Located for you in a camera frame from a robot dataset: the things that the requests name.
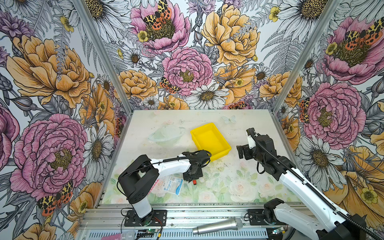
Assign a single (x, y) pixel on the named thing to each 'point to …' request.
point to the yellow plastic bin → (208, 137)
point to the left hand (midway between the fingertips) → (193, 180)
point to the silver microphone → (234, 224)
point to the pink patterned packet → (158, 188)
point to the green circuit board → (278, 230)
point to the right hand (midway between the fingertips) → (246, 149)
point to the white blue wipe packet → (172, 184)
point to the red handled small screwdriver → (194, 182)
